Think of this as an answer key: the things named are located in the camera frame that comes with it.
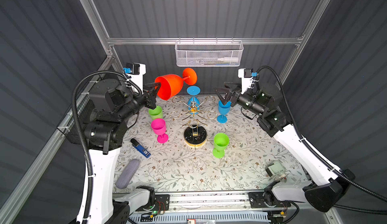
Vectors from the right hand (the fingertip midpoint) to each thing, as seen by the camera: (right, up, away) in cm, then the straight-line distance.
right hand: (221, 88), depth 60 cm
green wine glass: (-34, -11, +32) cm, 48 cm away
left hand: (-23, +1, -7) cm, 24 cm away
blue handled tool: (-45, -33, +32) cm, 64 cm away
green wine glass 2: (+4, -27, +25) cm, 37 cm away
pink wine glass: (-32, -19, +26) cm, 45 cm away
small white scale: (+32, -41, +19) cm, 55 cm away
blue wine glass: (-11, -6, +13) cm, 18 cm away
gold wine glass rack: (-11, -25, +36) cm, 45 cm away
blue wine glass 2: (+7, -9, +33) cm, 35 cm away
